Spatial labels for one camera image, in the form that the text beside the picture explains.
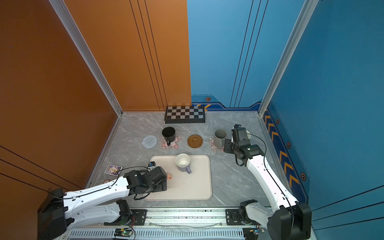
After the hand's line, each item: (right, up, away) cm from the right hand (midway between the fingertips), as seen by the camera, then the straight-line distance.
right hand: (227, 144), depth 82 cm
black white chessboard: (-29, +19, +34) cm, 48 cm away
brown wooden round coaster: (-18, 0, +21) cm, 27 cm away
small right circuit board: (+11, -39, -12) cm, 43 cm away
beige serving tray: (-17, -23, +1) cm, 29 cm away
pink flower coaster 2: (-32, -3, +18) cm, 37 cm away
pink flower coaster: (-7, 0, +21) cm, 22 cm away
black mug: (-35, +5, +13) cm, 37 cm away
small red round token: (-69, -22, +4) cm, 73 cm away
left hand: (-36, -22, -1) cm, 42 cm away
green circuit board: (-52, -41, -11) cm, 67 cm away
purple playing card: (-67, -16, +6) cm, 69 cm away
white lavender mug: (-26, -12, +9) cm, 30 cm away
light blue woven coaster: (-50, -1, +20) cm, 54 cm away
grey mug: (-2, +4, +12) cm, 13 cm away
